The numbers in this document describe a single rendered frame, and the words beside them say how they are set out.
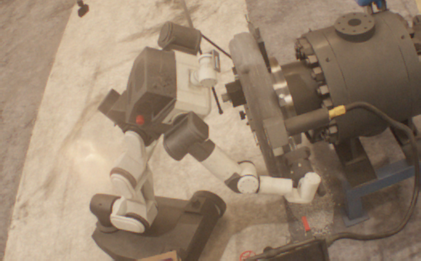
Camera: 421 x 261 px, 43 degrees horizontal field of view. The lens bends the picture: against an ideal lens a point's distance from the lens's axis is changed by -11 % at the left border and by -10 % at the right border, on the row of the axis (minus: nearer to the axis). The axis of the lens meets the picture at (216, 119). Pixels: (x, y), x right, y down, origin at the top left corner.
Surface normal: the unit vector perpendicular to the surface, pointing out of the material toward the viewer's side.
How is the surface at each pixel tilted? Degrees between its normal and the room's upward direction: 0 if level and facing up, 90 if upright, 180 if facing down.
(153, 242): 0
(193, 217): 0
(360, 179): 0
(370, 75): 56
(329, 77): 44
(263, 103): 51
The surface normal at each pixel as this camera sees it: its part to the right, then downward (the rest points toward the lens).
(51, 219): -0.26, -0.75
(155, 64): 0.53, -0.43
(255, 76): -0.16, -0.34
